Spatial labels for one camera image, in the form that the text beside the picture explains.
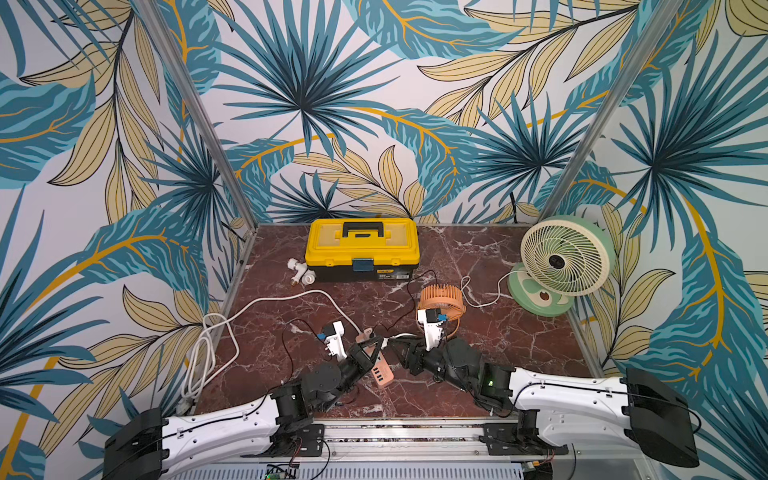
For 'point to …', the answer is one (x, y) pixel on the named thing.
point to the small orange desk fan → (448, 298)
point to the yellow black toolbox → (363, 250)
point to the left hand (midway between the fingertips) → (385, 345)
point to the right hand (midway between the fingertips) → (390, 341)
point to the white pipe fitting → (303, 273)
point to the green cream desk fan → (563, 257)
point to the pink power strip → (381, 369)
